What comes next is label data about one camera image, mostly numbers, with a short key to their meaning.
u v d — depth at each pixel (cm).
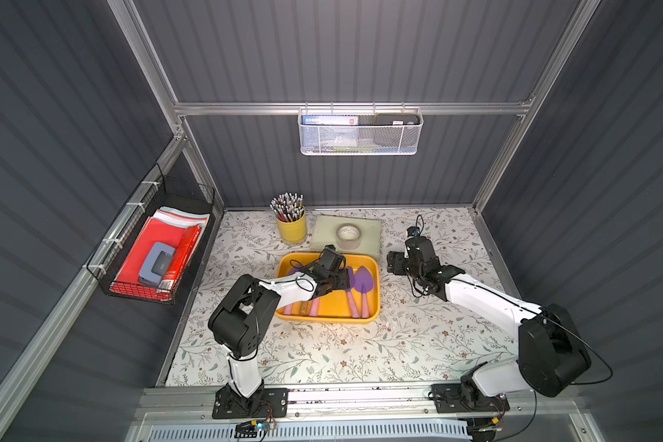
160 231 73
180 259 68
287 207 95
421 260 67
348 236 105
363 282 97
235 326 50
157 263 67
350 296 93
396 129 83
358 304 92
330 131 89
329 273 75
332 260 75
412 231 78
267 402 72
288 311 87
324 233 108
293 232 102
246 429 72
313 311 88
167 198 84
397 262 80
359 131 87
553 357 43
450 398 72
